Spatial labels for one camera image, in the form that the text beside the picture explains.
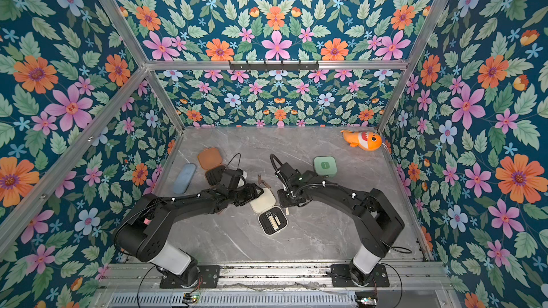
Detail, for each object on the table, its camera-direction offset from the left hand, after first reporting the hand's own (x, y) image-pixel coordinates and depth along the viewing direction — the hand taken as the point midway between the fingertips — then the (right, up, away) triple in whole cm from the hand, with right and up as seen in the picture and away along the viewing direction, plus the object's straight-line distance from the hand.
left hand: (263, 192), depth 91 cm
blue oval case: (-38, +5, +7) cm, 39 cm away
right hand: (+11, -1, -4) cm, 12 cm away
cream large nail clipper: (+5, -11, -5) cm, 13 cm away
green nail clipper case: (+29, +11, +11) cm, 33 cm away
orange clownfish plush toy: (+50, +23, +13) cm, 56 cm away
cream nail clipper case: (+1, -5, 0) cm, 5 cm away
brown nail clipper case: (-28, +14, +14) cm, 34 cm away
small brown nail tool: (0, +2, +7) cm, 8 cm away
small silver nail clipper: (+7, -10, -5) cm, 13 cm away
